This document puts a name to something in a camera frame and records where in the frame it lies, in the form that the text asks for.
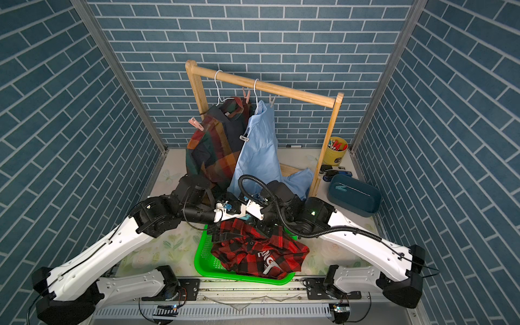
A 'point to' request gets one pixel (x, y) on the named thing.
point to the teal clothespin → (246, 217)
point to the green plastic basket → (206, 263)
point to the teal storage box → (353, 196)
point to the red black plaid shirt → (240, 248)
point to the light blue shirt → (258, 155)
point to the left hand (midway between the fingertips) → (246, 219)
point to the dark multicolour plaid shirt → (212, 153)
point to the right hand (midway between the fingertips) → (250, 219)
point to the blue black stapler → (330, 173)
